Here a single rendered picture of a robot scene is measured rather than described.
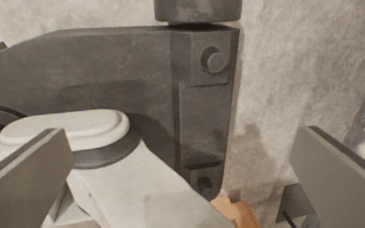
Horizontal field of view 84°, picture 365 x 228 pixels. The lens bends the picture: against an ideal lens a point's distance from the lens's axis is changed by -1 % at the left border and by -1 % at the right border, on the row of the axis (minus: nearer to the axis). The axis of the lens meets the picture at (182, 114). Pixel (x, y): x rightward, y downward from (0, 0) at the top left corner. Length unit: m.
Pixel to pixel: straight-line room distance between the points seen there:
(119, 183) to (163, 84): 0.25
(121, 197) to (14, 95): 0.34
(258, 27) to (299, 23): 0.14
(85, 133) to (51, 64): 0.19
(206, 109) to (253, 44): 0.30
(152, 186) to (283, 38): 0.62
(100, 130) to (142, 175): 0.10
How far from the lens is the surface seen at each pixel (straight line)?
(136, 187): 0.31
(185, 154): 0.56
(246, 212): 1.02
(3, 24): 0.69
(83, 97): 0.49
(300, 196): 1.33
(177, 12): 0.44
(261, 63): 0.75
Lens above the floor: 0.61
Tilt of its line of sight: 60 degrees down
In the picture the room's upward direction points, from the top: 157 degrees clockwise
